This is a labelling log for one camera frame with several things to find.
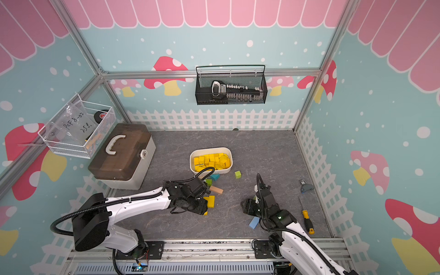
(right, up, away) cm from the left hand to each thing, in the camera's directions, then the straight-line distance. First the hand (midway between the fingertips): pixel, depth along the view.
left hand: (201, 211), depth 81 cm
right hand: (+21, +3, +2) cm, 22 cm away
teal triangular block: (+6, +14, +14) cm, 20 cm away
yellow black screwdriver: (+51, -5, +1) cm, 51 cm away
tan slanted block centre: (+6, +8, +9) cm, 14 cm away
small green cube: (+19, +15, +16) cm, 29 cm away
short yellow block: (+4, +3, +6) cm, 8 cm away
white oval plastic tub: (+9, +23, +21) cm, 33 cm away
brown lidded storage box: (-42, +26, +8) cm, 50 cm away
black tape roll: (-49, +46, 0) cm, 67 cm away
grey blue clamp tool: (+55, +9, +11) cm, 57 cm away
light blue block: (+25, -5, 0) cm, 26 cm away
